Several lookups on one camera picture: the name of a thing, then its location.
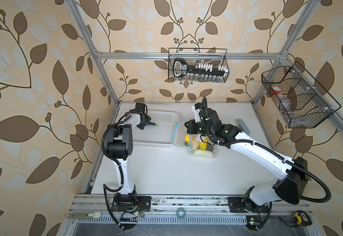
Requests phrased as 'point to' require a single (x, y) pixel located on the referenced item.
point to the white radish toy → (204, 154)
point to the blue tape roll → (181, 213)
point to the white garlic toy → (195, 144)
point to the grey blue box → (241, 125)
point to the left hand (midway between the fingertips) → (147, 118)
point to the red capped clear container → (275, 90)
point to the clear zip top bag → (200, 146)
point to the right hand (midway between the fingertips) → (185, 124)
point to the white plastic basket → (161, 134)
